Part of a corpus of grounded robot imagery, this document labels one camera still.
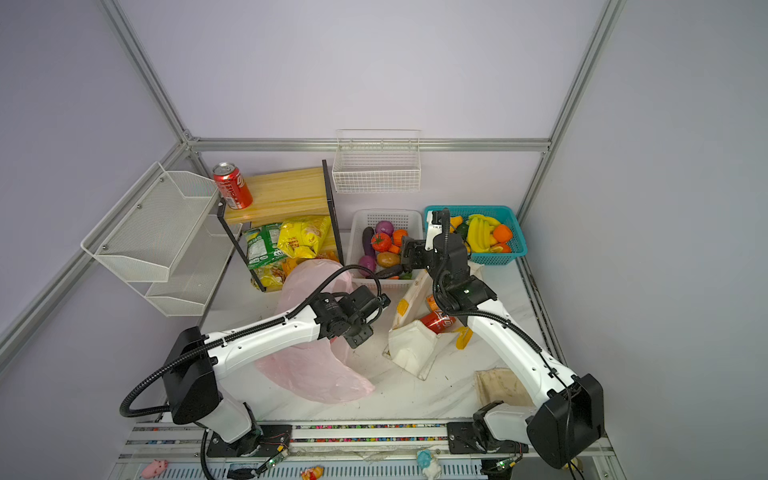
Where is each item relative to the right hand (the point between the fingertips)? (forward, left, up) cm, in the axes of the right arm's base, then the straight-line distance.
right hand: (413, 235), depth 75 cm
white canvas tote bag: (-20, +1, -22) cm, 29 cm away
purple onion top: (+30, +10, -25) cm, 40 cm away
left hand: (-15, +16, -20) cm, 30 cm away
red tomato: (+20, +11, -24) cm, 33 cm away
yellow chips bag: (+7, +31, -8) cm, 33 cm away
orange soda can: (-4, -7, -27) cm, 28 cm away
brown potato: (+14, +8, -26) cm, 31 cm away
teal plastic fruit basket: (+36, -37, -25) cm, 57 cm away
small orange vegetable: (+27, +4, -28) cm, 39 cm away
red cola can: (-11, -8, -26) cm, 29 cm away
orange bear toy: (-48, +24, -30) cm, 61 cm away
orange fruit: (+26, -35, -25) cm, 50 cm away
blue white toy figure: (-46, -3, -29) cm, 54 cm away
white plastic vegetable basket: (+33, +3, -24) cm, 41 cm away
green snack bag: (+7, +46, -11) cm, 47 cm away
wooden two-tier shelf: (+15, +34, +2) cm, 37 cm away
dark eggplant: (+28, +17, -27) cm, 43 cm away
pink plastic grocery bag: (-29, +23, -17) cm, 41 cm away
